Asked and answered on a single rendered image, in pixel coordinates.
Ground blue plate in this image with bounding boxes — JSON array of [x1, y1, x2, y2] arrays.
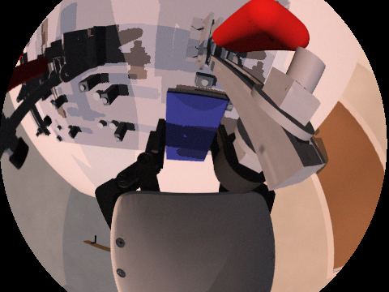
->
[[165, 88, 229, 161]]

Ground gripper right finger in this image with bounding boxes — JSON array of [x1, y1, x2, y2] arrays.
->
[[210, 124, 276, 214]]

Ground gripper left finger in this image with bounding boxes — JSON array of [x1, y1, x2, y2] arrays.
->
[[95, 118, 166, 230]]

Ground grey metal fixture plate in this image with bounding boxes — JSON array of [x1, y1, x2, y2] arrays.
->
[[26, 0, 250, 151]]

